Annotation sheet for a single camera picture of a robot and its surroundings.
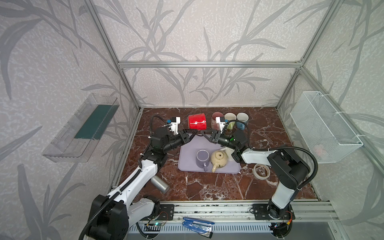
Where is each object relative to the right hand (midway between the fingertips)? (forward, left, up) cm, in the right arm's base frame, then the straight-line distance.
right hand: (202, 128), depth 76 cm
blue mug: (+22, -29, -18) cm, 41 cm away
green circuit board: (-39, +22, -25) cm, 51 cm away
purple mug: (-9, 0, -18) cm, 20 cm away
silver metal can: (-21, +23, -22) cm, 38 cm away
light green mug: (+15, -19, -18) cm, 30 cm away
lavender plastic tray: (-3, +10, -25) cm, 27 cm away
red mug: (+1, +2, +5) cm, 6 cm away
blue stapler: (-40, -1, -23) cm, 46 cm away
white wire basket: (-10, -54, +8) cm, 56 cm away
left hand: (-2, +2, +2) cm, 4 cm away
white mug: (-4, -15, -17) cm, 24 cm away
